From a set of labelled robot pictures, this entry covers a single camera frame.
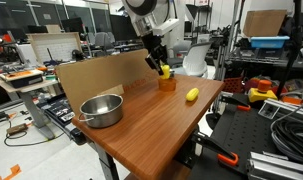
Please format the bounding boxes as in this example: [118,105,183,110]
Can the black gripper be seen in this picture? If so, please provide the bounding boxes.
[140,33,171,77]

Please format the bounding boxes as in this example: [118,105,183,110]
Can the orange translucent plastic cup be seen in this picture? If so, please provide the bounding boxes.
[157,77,177,92]

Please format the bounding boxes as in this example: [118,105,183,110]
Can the white office chair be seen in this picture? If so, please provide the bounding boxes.
[173,41,213,78]

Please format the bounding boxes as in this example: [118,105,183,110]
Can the yellow toy corn cob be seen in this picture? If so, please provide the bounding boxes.
[185,87,200,102]

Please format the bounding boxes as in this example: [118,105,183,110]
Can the black computer monitor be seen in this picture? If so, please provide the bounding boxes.
[109,13,139,43]
[60,17,85,34]

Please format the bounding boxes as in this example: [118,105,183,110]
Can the large brown cardboard board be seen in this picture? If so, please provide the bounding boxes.
[55,48,160,116]

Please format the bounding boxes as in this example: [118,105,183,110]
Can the grey office chair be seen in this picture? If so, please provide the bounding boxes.
[94,31,116,56]

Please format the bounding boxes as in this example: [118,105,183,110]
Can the red plastic crate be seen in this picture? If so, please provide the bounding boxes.
[221,77,244,94]

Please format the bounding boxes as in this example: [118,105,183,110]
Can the stainless steel pot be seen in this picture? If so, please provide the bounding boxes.
[76,93,124,129]

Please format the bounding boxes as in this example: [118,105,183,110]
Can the metal shelf rack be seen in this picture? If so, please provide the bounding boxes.
[224,0,303,81]

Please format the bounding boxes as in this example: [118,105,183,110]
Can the white pegboard panel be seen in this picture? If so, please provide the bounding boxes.
[25,31,83,64]

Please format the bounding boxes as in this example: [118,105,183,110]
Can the yellow emergency stop button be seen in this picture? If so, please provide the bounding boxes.
[247,79,278,104]

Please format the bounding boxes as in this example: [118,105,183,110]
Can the black perforated breadboard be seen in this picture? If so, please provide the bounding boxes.
[187,104,292,180]

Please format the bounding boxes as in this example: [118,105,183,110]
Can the blue plastic bin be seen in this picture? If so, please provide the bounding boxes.
[249,35,290,50]

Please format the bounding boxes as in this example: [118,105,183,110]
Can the brown cardboard box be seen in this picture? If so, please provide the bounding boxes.
[242,9,288,38]

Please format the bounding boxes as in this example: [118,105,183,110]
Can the black control box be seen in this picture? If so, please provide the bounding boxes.
[37,93,87,146]

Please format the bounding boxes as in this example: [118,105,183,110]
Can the grey metal table leg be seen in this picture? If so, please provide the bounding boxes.
[87,141,120,180]

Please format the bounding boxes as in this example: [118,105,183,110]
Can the grey side table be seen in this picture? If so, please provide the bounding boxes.
[0,74,60,140]

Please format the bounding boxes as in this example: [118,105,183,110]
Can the silver aluminium extrusion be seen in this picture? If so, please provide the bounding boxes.
[257,98,303,123]
[246,151,303,180]

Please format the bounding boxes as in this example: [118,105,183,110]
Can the dark box with orange tools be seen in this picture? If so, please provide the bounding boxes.
[0,68,44,89]

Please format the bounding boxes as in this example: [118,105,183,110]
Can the small brown floor device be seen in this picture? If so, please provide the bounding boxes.
[5,122,29,136]

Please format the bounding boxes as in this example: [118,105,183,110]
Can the black clamp orange handle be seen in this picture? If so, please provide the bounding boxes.
[220,92,252,112]
[191,131,240,167]

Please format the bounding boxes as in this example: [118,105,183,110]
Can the black camera stand pole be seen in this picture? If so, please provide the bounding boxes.
[275,0,303,99]

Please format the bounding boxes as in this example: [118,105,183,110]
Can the black cable bundle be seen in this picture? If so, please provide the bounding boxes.
[269,99,303,164]

